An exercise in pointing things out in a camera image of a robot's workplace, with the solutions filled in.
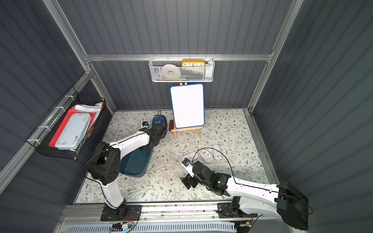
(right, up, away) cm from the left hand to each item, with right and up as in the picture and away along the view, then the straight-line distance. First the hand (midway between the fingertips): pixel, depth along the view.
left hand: (144, 140), depth 91 cm
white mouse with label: (+39, -10, 0) cm, 41 cm away
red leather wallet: (+15, +9, +19) cm, 26 cm away
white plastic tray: (-26, +6, -24) cm, 36 cm away
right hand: (+28, -15, -12) cm, 34 cm away
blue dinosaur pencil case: (+6, +14, +21) cm, 26 cm away
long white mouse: (+47, -10, +1) cm, 48 cm away
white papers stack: (-24, +18, -12) cm, 32 cm away
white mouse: (+30, -11, +1) cm, 32 cm away
